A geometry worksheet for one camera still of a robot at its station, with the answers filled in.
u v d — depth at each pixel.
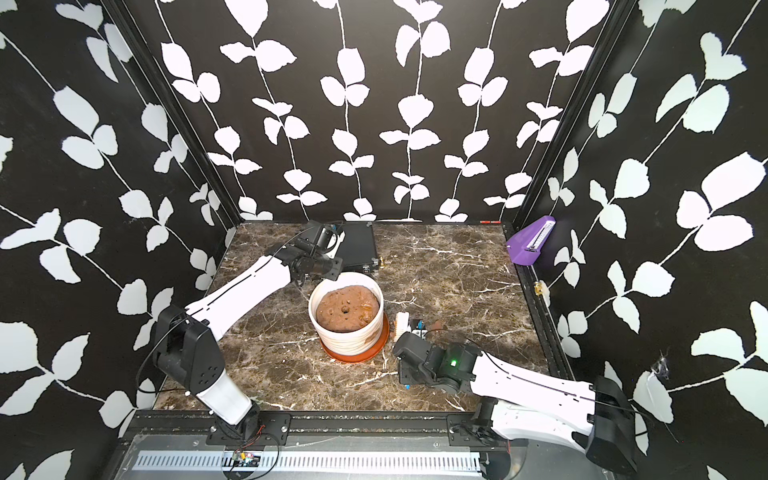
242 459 0.70
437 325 0.93
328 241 0.70
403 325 0.78
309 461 0.70
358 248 1.08
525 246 1.06
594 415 0.41
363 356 0.85
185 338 0.48
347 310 0.84
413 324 0.71
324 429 0.75
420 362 0.55
